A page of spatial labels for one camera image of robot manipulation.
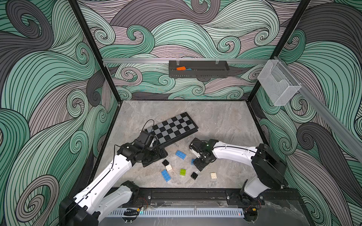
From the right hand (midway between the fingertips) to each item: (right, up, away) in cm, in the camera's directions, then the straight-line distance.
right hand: (202, 162), depth 85 cm
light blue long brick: (-14, +4, +3) cm, 14 cm away
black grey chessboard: (-19, +19, +13) cm, 29 cm away
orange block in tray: (-12, +61, +7) cm, 63 cm away
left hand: (-24, +7, -10) cm, 27 cm away
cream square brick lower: (+5, -6, -6) cm, 9 cm away
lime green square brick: (-12, -4, -4) cm, 14 cm away
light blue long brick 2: (-22, -6, -6) cm, 24 cm away
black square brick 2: (-6, -6, -6) cm, 10 cm away
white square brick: (-21, -2, -2) cm, 21 cm away
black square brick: (-23, 0, -1) cm, 23 cm away
